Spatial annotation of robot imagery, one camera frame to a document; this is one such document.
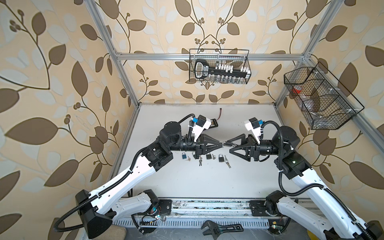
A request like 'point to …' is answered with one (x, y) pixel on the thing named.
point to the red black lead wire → (220, 111)
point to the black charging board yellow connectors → (214, 123)
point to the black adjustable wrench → (216, 229)
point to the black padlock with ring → (200, 160)
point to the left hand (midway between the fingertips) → (222, 146)
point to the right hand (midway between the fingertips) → (230, 149)
